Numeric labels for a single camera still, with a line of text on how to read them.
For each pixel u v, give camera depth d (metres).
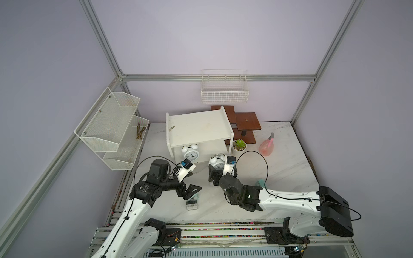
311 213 0.44
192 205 0.80
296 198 0.47
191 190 0.62
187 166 0.61
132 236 0.42
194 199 0.84
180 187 0.63
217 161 0.72
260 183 0.85
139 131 0.98
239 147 0.96
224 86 0.94
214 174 0.67
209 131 0.75
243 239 0.74
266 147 1.04
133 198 0.48
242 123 0.98
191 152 0.77
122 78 0.93
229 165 0.64
